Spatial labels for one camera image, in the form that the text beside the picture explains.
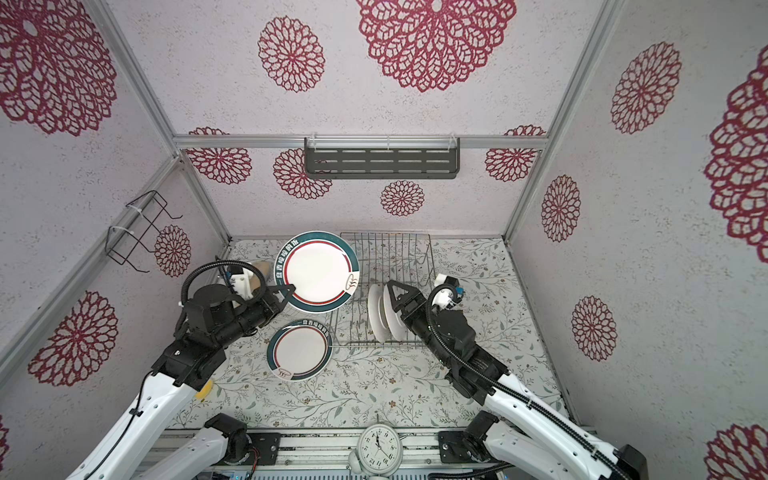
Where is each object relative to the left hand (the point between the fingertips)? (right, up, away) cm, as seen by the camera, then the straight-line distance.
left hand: (297, 291), depth 70 cm
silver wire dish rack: (+20, +9, +43) cm, 49 cm away
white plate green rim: (+6, +5, +3) cm, 8 cm away
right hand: (+22, +2, -4) cm, 23 cm away
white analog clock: (+19, -38, 0) cm, 42 cm away
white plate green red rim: (-6, -20, +22) cm, 31 cm away
